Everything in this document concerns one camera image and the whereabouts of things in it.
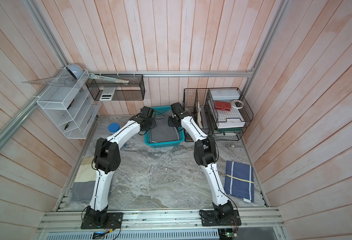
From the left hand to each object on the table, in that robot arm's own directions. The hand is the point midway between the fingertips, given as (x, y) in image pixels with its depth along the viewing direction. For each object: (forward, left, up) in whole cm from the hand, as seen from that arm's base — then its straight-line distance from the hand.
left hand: (152, 125), depth 102 cm
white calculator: (+12, +29, +17) cm, 36 cm away
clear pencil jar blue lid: (-11, +21, +10) cm, 26 cm away
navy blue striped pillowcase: (-36, -54, -8) cm, 65 cm away
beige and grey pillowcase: (-39, +37, -9) cm, 54 cm away
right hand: (+4, -13, -1) cm, 14 cm away
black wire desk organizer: (+22, -35, +1) cm, 42 cm away
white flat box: (+18, -51, +13) cm, 55 cm away
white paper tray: (-4, -51, +11) cm, 53 cm away
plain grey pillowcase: (-4, -7, -2) cm, 9 cm away
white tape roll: (+9, -56, +10) cm, 58 cm away
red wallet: (+6, -47, +13) cm, 49 cm away
